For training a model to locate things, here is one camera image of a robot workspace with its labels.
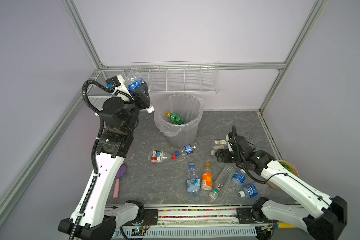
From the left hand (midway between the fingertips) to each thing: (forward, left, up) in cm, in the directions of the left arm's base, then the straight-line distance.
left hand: (143, 87), depth 57 cm
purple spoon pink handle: (-12, +23, -50) cm, 56 cm away
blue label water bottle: (-24, -43, -48) cm, 68 cm away
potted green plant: (-20, -71, -41) cm, 84 cm away
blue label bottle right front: (-29, -48, -46) cm, 72 cm away
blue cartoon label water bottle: (-22, -18, -47) cm, 55 cm away
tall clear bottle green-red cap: (-20, -37, -50) cm, 66 cm away
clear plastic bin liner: (+20, -20, -32) cm, 43 cm away
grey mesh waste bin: (+2, -16, -39) cm, 42 cm away
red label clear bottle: (-5, +2, -49) cm, 49 cm away
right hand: (-12, -35, -36) cm, 52 cm away
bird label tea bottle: (0, -37, -46) cm, 59 cm away
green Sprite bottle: (+18, -11, -39) cm, 44 cm away
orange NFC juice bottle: (-20, -27, -46) cm, 57 cm away
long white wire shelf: (+41, -27, -24) cm, 55 cm away
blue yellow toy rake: (-44, -58, -49) cm, 88 cm away
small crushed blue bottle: (-2, -18, -47) cm, 50 cm away
